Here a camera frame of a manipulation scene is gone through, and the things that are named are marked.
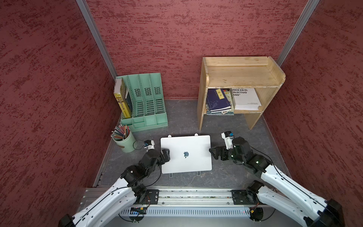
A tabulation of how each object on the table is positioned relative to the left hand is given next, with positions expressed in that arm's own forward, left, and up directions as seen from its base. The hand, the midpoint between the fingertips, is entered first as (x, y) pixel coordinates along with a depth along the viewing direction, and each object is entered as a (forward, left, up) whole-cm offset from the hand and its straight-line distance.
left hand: (163, 155), depth 81 cm
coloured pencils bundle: (+13, +27, +5) cm, 31 cm away
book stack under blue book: (+23, -41, +13) cm, 49 cm away
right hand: (+1, -30, +4) cm, 30 cm away
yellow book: (+33, +30, +18) cm, 48 cm away
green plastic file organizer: (+54, +22, -3) cm, 58 cm away
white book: (+32, -51, +16) cm, 63 cm away
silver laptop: (+1, -15, 0) cm, 15 cm away
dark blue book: (+30, -33, +15) cm, 47 cm away
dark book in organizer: (+39, +29, +7) cm, 49 cm away
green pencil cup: (+6, +22, +2) cm, 23 cm away
